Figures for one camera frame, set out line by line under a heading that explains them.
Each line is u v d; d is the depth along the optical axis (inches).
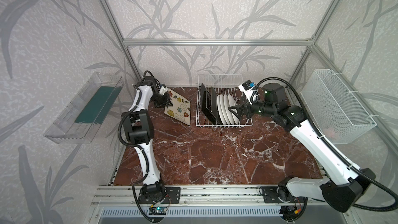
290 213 28.4
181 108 40.0
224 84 47.7
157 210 27.9
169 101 36.8
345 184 15.1
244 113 24.0
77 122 24.8
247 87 22.8
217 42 37.7
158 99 33.4
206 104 34.1
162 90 36.0
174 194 29.1
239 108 23.3
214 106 34.1
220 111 34.1
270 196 28.6
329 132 28.5
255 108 23.4
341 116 23.9
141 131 22.7
